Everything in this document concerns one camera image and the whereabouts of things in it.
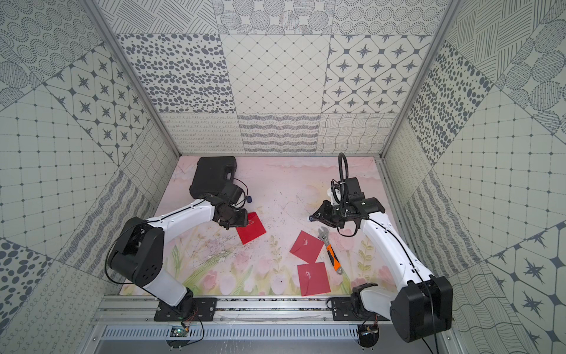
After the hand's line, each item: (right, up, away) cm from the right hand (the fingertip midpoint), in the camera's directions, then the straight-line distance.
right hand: (316, 219), depth 78 cm
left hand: (-27, -4, +11) cm, 29 cm away
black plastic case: (-50, +16, +29) cm, 59 cm away
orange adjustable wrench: (+7, -17, +7) cm, 20 cm away
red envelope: (-3, -14, +10) cm, 17 cm away
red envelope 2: (-1, -23, +3) cm, 24 cm away
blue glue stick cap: (-29, +5, +23) cm, 37 cm away
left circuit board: (-47, -36, -7) cm, 59 cm away
